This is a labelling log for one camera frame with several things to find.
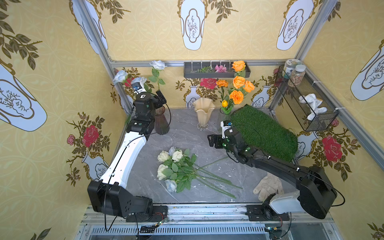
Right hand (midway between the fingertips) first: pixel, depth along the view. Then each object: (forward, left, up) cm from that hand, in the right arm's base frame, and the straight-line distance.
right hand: (216, 133), depth 85 cm
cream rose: (-11, +22, -8) cm, 26 cm away
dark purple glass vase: (+11, +35, -8) cm, 38 cm away
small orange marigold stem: (+11, -9, +18) cm, 23 cm away
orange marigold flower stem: (+24, -3, +17) cm, 30 cm away
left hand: (+6, +37, +23) cm, 44 cm away
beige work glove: (-22, -29, -16) cm, 40 cm away
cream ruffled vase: (+22, +8, -1) cm, 24 cm away
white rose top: (-6, +27, -11) cm, 30 cm away
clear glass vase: (+15, -6, -1) cm, 16 cm away
